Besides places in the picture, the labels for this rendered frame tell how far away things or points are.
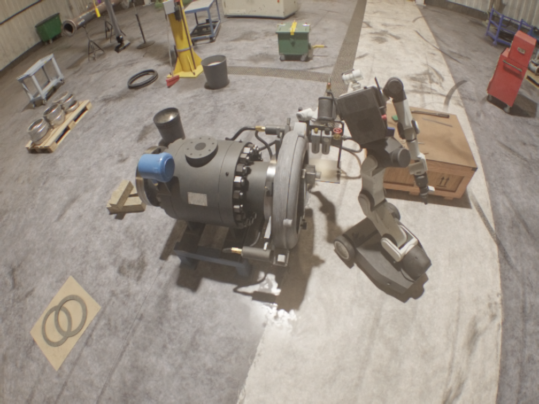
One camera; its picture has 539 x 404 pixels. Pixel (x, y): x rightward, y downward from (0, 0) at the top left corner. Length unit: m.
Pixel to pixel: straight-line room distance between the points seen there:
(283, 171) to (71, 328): 2.20
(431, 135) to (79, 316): 3.50
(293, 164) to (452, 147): 1.67
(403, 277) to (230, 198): 1.30
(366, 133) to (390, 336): 1.37
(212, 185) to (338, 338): 1.31
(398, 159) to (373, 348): 1.26
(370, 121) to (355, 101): 0.13
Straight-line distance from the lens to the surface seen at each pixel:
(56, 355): 2.81
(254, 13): 7.73
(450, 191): 2.86
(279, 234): 1.56
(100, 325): 2.56
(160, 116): 3.46
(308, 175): 1.67
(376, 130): 1.60
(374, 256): 2.12
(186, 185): 1.74
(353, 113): 1.55
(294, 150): 1.55
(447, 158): 2.59
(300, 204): 1.80
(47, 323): 2.98
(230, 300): 2.16
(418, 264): 2.00
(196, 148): 1.75
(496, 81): 4.97
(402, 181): 2.67
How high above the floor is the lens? 2.00
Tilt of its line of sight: 52 degrees down
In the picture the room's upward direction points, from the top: 8 degrees counter-clockwise
